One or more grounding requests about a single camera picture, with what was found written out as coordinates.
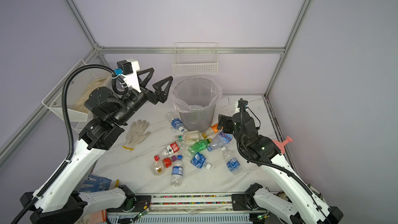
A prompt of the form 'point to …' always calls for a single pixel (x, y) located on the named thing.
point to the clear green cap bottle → (189, 136)
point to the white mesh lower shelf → (81, 125)
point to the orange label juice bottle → (213, 129)
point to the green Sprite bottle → (201, 144)
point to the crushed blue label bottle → (198, 159)
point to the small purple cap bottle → (174, 158)
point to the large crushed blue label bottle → (221, 140)
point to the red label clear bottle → (172, 148)
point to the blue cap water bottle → (176, 177)
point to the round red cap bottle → (157, 167)
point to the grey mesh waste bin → (200, 119)
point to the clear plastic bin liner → (195, 92)
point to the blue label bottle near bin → (176, 123)
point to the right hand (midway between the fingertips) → (226, 116)
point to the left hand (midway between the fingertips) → (162, 74)
